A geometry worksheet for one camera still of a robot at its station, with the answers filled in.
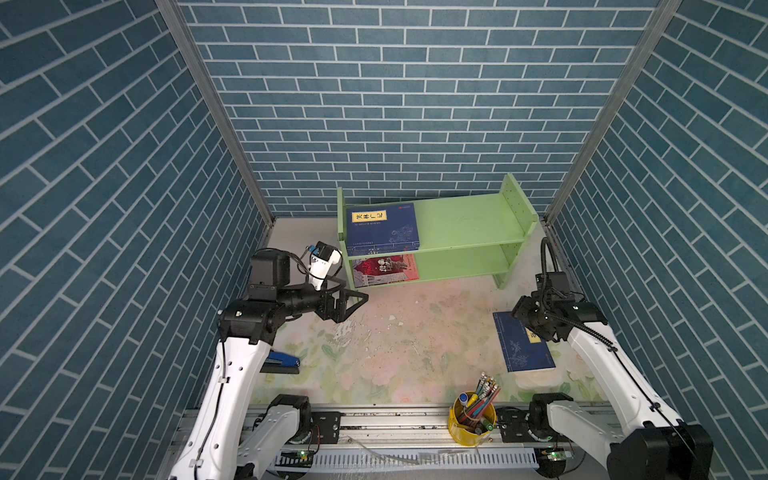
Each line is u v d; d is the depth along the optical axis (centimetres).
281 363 82
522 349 86
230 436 38
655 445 39
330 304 57
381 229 77
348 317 58
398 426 75
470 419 68
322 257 57
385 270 90
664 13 71
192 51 76
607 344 49
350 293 62
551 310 58
